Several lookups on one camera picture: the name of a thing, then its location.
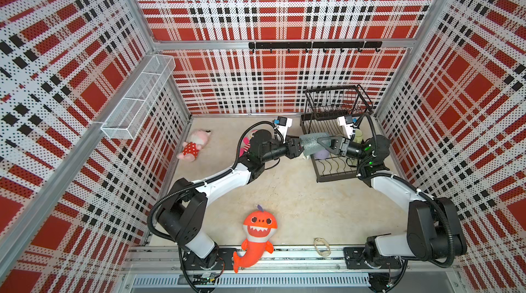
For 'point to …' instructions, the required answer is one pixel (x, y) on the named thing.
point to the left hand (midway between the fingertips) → (309, 140)
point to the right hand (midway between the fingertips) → (320, 141)
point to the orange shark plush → (258, 226)
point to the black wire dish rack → (322, 107)
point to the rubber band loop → (324, 254)
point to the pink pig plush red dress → (191, 148)
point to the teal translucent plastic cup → (311, 144)
